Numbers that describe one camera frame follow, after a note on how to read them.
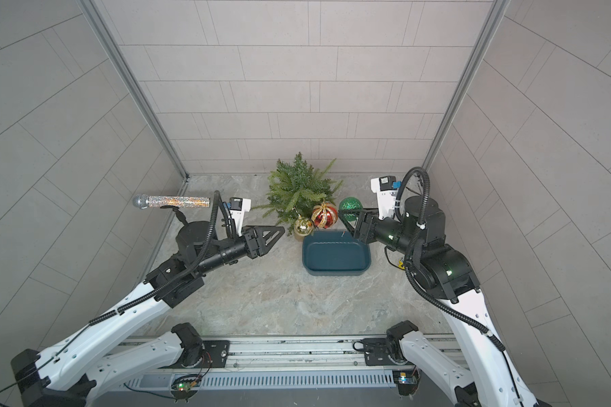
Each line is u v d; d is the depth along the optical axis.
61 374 0.37
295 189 0.72
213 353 0.71
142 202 0.77
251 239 0.54
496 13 0.71
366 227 0.50
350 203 0.56
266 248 0.56
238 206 0.57
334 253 0.89
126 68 0.82
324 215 0.65
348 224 0.55
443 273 0.39
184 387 0.64
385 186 0.50
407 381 0.68
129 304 0.43
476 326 0.37
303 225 0.68
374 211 0.51
